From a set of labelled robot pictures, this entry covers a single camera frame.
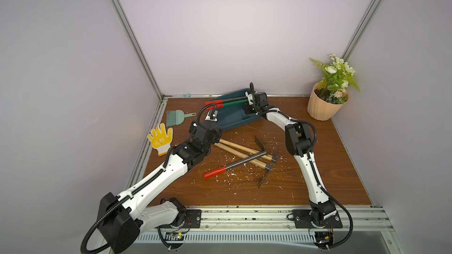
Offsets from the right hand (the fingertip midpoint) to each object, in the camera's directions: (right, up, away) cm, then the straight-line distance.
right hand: (244, 103), depth 109 cm
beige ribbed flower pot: (+44, -2, -14) cm, 46 cm away
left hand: (-18, -10, -32) cm, 38 cm away
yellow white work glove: (-50, -22, -10) cm, 56 cm away
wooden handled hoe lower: (+10, -33, -24) cm, 42 cm away
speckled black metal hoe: (-14, +1, 0) cm, 14 cm away
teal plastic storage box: (-6, -8, +4) cm, 11 cm away
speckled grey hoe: (+9, -25, -12) cm, 29 cm away
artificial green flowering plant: (+48, +13, -19) cm, 53 cm away
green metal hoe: (-13, -1, -1) cm, 13 cm away
